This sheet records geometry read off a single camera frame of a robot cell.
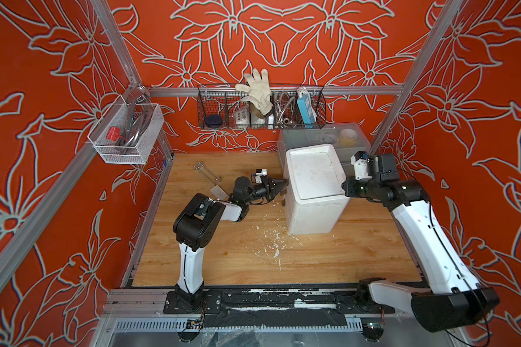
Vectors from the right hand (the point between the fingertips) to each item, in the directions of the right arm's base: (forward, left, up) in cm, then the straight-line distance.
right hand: (340, 182), depth 74 cm
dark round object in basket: (+37, +51, 0) cm, 63 cm away
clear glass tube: (+27, +59, -25) cm, 69 cm away
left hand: (+5, +17, -6) cm, 19 cm away
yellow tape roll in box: (+33, -13, -7) cm, 36 cm away
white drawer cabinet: (-7, +10, -2) cm, 12 cm away
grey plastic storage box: (+38, -5, -10) cm, 40 cm away
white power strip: (+34, +37, +4) cm, 50 cm away
